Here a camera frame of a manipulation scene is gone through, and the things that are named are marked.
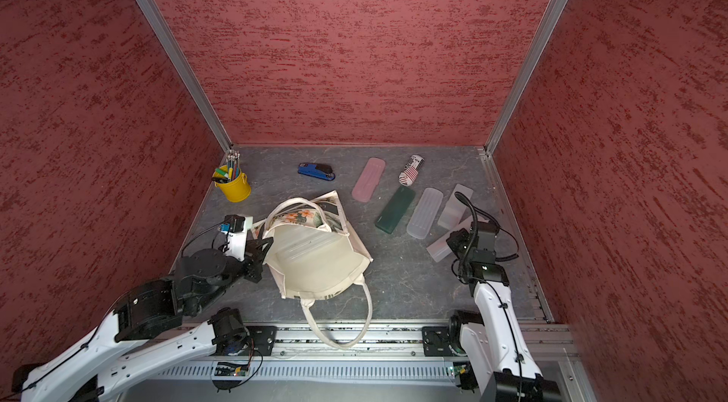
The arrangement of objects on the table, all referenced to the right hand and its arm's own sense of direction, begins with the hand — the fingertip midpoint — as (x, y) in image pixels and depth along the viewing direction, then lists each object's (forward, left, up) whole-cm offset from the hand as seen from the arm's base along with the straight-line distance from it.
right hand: (449, 237), depth 85 cm
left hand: (-9, +49, +17) cm, 52 cm away
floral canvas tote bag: (-3, +43, -4) cm, 43 cm away
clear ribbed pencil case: (+14, +5, -8) cm, 17 cm away
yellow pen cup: (+23, +73, +3) cm, 77 cm away
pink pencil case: (+30, +25, -8) cm, 39 cm away
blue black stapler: (+33, +46, -5) cm, 57 cm away
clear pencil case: (+15, -6, -7) cm, 18 cm away
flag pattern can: (+32, +8, -5) cm, 34 cm away
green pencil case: (+15, +15, -8) cm, 23 cm away
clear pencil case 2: (-4, +4, +1) cm, 6 cm away
